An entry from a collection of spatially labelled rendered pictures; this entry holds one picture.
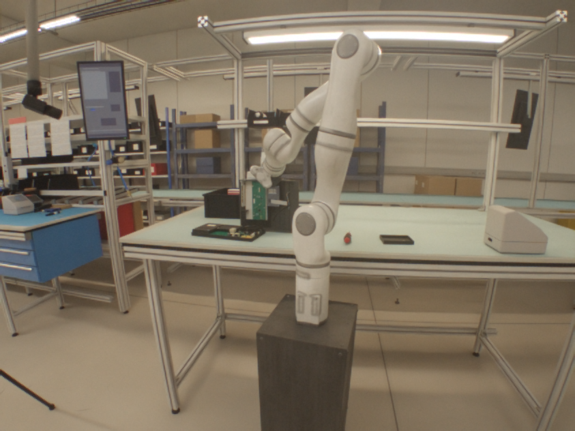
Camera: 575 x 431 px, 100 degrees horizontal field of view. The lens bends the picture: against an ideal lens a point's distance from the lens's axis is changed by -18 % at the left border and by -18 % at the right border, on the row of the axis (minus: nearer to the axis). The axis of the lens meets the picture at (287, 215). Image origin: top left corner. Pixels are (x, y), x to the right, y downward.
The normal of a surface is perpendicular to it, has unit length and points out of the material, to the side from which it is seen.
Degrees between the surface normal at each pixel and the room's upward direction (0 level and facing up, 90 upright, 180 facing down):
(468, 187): 90
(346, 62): 94
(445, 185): 90
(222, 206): 90
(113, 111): 101
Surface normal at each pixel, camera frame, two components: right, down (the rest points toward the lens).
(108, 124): 0.26, 0.38
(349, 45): -0.55, 0.15
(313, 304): -0.32, 0.19
